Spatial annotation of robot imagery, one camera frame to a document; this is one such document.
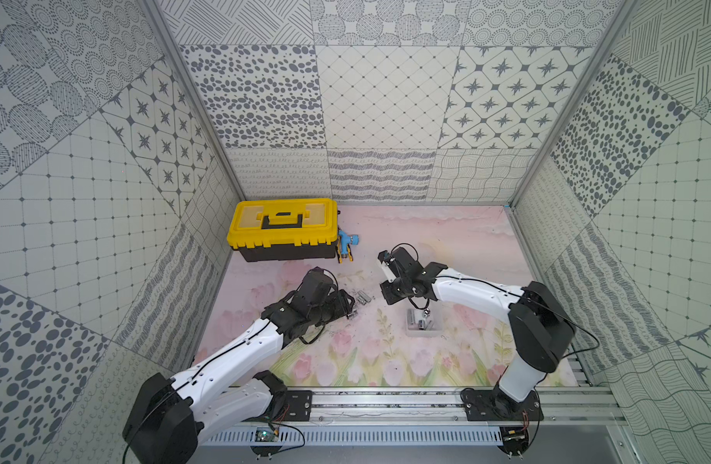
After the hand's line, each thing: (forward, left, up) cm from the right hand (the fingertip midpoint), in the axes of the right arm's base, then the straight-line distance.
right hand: (388, 293), depth 88 cm
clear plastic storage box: (-8, -9, -6) cm, 13 cm away
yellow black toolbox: (+17, +34, +10) cm, 39 cm away
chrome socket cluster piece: (+1, +8, -5) cm, 10 cm away
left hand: (-5, +11, +7) cm, 14 cm away
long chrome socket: (-5, -7, -6) cm, 11 cm away
